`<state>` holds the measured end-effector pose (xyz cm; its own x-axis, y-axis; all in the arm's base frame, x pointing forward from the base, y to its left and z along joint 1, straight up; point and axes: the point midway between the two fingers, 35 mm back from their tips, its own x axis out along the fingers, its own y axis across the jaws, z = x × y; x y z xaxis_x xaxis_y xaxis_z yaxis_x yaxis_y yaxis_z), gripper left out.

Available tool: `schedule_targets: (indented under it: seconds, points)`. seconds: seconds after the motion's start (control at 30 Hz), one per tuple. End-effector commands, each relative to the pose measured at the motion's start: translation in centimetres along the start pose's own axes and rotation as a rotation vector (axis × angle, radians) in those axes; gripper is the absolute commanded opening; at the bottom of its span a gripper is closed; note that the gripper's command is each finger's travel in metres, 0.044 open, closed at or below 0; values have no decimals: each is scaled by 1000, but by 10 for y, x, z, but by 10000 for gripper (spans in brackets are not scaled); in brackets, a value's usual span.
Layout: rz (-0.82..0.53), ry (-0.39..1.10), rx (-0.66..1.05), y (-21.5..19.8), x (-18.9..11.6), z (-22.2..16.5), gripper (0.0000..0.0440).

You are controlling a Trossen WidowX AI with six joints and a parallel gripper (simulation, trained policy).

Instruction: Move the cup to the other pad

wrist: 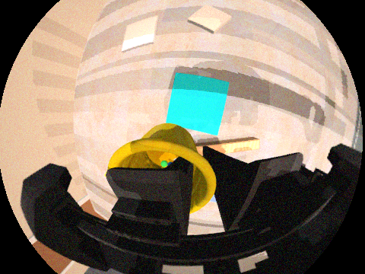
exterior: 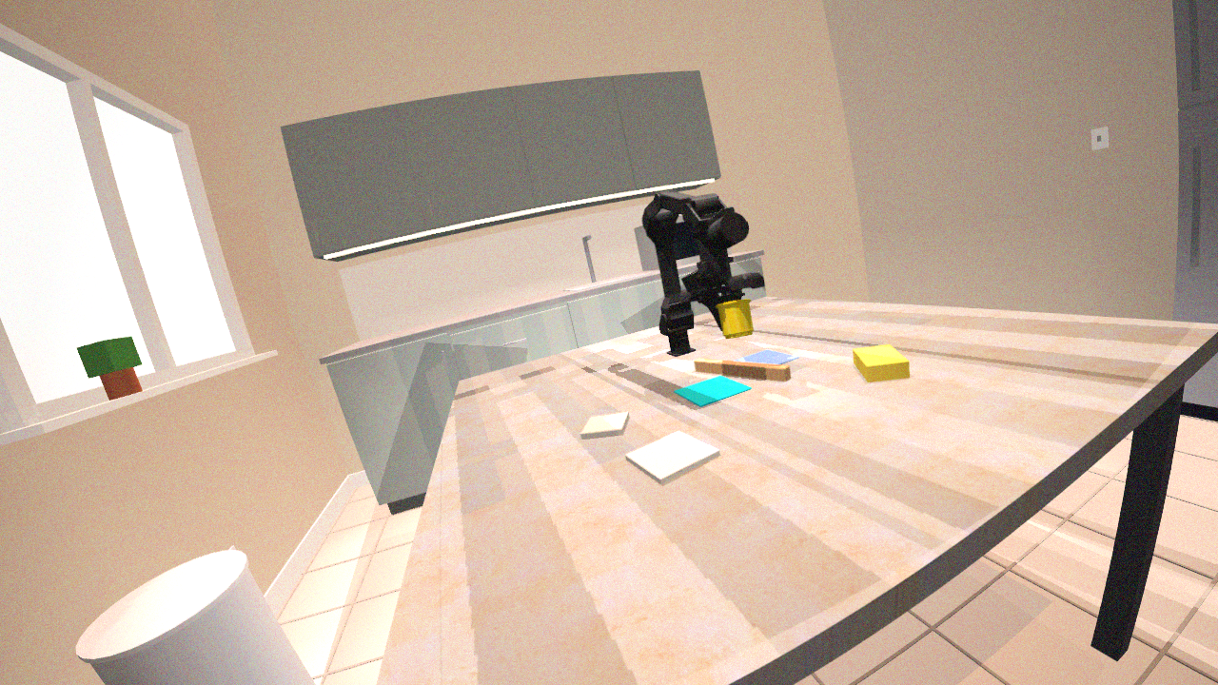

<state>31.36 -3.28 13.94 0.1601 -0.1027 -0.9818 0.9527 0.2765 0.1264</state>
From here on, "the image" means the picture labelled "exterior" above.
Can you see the cream flat block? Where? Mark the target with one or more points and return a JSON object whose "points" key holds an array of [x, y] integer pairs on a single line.
{"points": [[605, 425]]}

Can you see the white flat pad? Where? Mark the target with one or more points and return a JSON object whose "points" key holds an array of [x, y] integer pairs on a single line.
{"points": [[671, 456]]}

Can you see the tan wooden bar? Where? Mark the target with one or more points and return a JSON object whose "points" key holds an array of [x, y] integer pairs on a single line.
{"points": [[760, 370]]}

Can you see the yellow block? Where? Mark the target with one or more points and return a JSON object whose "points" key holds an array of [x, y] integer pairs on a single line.
{"points": [[881, 363]]}

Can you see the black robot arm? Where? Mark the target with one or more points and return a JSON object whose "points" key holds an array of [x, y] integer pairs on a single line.
{"points": [[723, 228]]}

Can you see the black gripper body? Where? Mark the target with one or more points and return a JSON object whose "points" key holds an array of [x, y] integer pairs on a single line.
{"points": [[733, 284]]}

